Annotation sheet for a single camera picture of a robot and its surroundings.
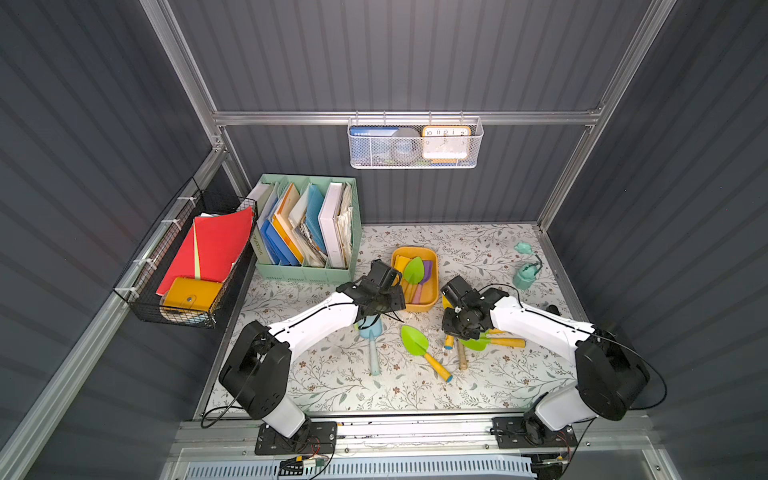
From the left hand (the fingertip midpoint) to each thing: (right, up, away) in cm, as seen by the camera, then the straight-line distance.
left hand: (395, 297), depth 86 cm
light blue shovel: (-6, -5, -14) cm, 16 cm away
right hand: (+17, -9, 0) cm, 19 cm away
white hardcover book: (-21, +21, +4) cm, 29 cm away
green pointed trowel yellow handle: (+7, -15, +3) cm, 16 cm away
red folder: (-47, +15, -11) cm, 50 cm away
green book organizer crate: (-28, +21, +5) cm, 35 cm away
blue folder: (-37, +13, +9) cm, 41 cm away
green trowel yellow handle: (+7, +6, +19) cm, 21 cm away
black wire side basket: (-53, +6, -26) cm, 60 cm away
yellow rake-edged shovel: (+2, +10, +19) cm, 21 cm away
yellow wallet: (-45, +4, -22) cm, 51 cm away
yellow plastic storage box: (+12, +13, +21) cm, 28 cm away
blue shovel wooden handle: (+19, -17, -1) cm, 26 cm away
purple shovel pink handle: (+11, +5, +17) cm, 21 cm away
